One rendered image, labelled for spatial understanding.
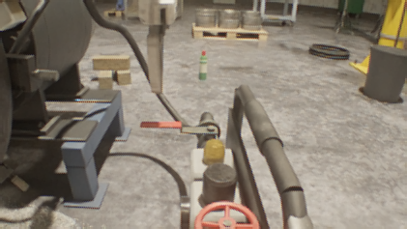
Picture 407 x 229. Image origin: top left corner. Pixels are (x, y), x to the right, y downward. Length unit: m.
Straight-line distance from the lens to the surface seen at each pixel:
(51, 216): 1.10
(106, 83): 2.16
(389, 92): 2.53
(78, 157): 0.98
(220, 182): 0.36
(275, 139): 0.34
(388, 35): 3.44
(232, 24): 4.53
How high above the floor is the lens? 0.74
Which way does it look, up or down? 26 degrees down
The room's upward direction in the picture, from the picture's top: 3 degrees clockwise
